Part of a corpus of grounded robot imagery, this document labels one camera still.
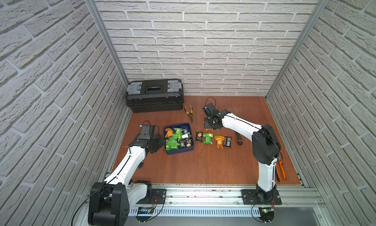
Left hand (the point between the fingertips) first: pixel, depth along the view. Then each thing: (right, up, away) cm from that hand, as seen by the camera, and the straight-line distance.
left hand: (165, 138), depth 85 cm
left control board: (-8, -34, -13) cm, 38 cm away
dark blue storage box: (+7, -2, +8) cm, 10 cm away
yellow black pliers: (+15, +14, +21) cm, 29 cm away
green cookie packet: (+26, -1, +9) cm, 28 cm away
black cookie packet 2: (+39, -3, +7) cm, 40 cm away
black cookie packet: (+20, 0, +9) cm, 22 cm away
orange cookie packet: (+34, -3, +7) cm, 35 cm away
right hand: (+28, +8, +10) cm, 30 cm away
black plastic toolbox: (-14, +27, +12) cm, 33 cm away
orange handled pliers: (+68, -15, 0) cm, 70 cm away
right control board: (+53, -34, -16) cm, 65 cm away
